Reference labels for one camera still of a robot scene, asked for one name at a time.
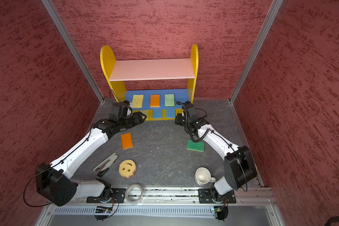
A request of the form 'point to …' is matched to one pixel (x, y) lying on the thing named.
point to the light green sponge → (169, 100)
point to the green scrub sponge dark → (198, 146)
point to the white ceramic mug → (203, 176)
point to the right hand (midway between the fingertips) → (176, 120)
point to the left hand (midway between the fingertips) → (143, 121)
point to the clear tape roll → (126, 196)
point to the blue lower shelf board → (180, 94)
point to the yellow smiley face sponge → (127, 168)
